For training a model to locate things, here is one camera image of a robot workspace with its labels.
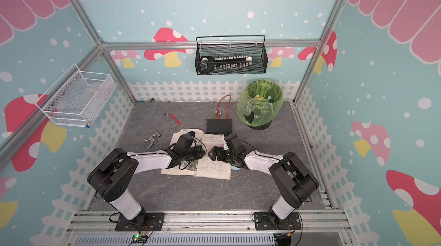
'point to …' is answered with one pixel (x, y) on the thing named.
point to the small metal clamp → (152, 139)
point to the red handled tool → (174, 118)
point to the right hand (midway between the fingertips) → (214, 154)
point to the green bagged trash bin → (258, 104)
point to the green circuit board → (139, 238)
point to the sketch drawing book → (207, 167)
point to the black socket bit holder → (208, 64)
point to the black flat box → (221, 126)
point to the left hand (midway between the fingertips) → (205, 154)
